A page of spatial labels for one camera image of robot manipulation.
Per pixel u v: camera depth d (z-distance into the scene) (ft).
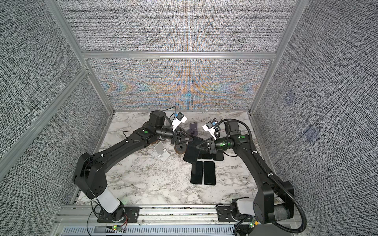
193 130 3.35
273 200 1.31
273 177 1.39
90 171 1.60
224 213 2.41
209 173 2.86
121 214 2.21
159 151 2.98
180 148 3.19
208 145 2.22
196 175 2.81
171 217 2.40
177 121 2.22
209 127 2.22
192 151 2.36
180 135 2.19
